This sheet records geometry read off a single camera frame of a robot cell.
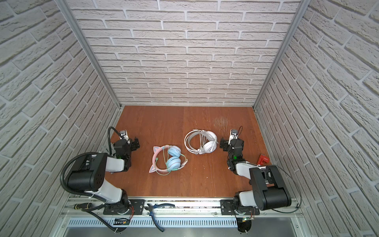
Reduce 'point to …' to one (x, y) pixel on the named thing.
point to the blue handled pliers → (150, 207)
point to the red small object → (262, 158)
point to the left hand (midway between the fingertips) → (127, 137)
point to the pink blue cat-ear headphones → (167, 158)
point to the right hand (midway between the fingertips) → (230, 136)
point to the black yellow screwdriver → (83, 205)
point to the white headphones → (208, 141)
